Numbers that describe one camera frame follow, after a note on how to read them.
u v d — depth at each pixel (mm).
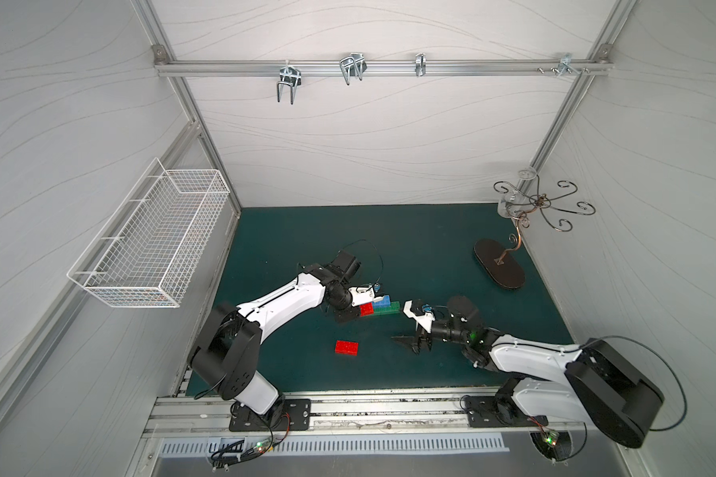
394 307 903
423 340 711
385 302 906
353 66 765
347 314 749
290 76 783
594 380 436
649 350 441
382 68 795
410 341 712
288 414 732
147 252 686
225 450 713
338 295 724
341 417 748
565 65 764
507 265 1013
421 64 783
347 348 825
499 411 661
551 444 720
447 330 705
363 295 753
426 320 708
